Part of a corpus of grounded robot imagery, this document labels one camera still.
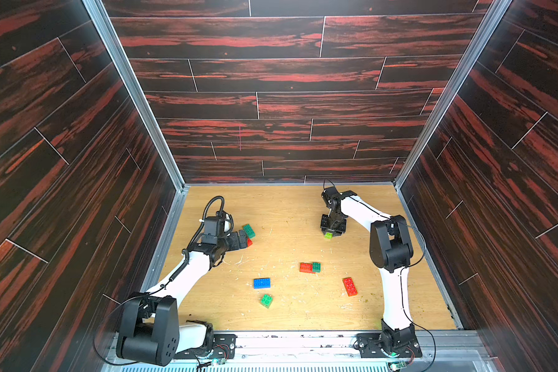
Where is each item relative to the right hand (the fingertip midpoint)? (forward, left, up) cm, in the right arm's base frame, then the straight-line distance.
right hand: (331, 231), depth 102 cm
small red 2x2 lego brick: (-7, +36, +1) cm, 37 cm away
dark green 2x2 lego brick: (-19, +8, +3) cm, 21 cm away
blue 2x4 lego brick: (-26, +29, +1) cm, 39 cm away
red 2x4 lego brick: (-25, -4, +1) cm, 26 cm away
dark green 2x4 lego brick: (-2, +37, +1) cm, 37 cm away
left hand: (-10, +39, +10) cm, 42 cm away
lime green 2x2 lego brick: (-4, +2, +2) cm, 4 cm away
